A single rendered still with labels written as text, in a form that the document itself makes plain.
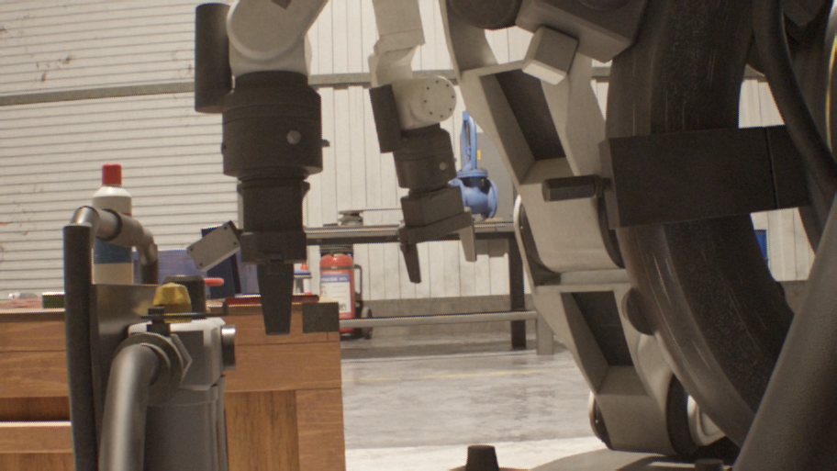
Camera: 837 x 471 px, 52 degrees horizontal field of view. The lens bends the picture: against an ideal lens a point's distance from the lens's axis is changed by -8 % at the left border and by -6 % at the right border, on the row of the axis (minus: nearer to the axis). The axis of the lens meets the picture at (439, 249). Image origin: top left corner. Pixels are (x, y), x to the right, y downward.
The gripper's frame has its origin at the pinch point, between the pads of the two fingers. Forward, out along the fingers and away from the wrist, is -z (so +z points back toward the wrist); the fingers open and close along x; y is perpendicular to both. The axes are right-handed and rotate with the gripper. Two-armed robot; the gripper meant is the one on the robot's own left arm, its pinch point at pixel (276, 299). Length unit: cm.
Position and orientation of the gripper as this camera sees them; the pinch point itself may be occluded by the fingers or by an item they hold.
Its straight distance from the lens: 79.8
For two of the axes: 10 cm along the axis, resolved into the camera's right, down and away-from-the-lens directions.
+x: -1.5, 0.4, 9.9
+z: -0.4, -10.0, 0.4
